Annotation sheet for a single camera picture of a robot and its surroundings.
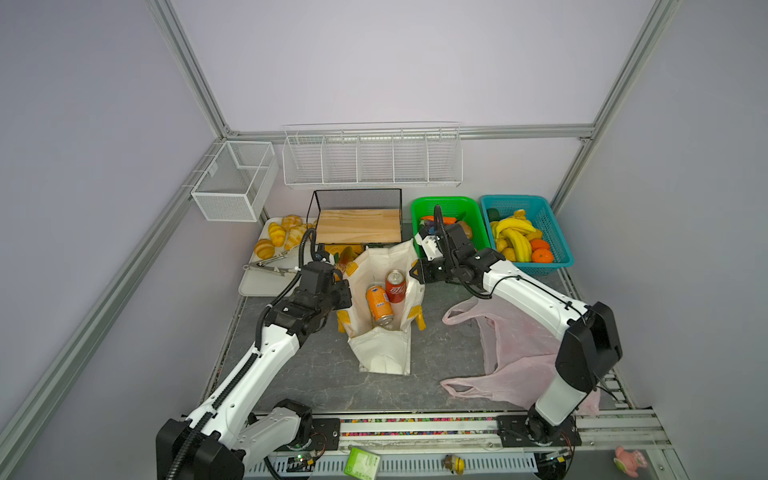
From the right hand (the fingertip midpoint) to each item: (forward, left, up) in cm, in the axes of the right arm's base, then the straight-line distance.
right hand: (412, 273), depth 83 cm
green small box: (-43, +13, -16) cm, 47 cm away
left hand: (-6, +18, +1) cm, 19 cm away
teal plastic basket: (+40, -51, -14) cm, 66 cm away
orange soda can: (-3, +10, -12) cm, 16 cm away
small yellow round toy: (-43, -9, -16) cm, 46 cm away
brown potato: (+30, -22, -13) cm, 39 cm away
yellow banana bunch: (+26, -39, -10) cm, 48 cm away
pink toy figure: (-42, -49, -16) cm, 67 cm away
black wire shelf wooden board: (+26, +18, -2) cm, 31 cm away
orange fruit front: (+14, -44, -9) cm, 47 cm away
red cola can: (+1, +5, -8) cm, 10 cm away
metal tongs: (+15, +53, -17) cm, 58 cm away
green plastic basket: (+41, -19, -14) cm, 47 cm away
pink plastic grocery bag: (-15, -33, -18) cm, 40 cm away
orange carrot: (+36, -15, -15) cm, 42 cm away
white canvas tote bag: (-19, +8, -7) cm, 22 cm away
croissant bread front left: (+21, +54, -14) cm, 59 cm away
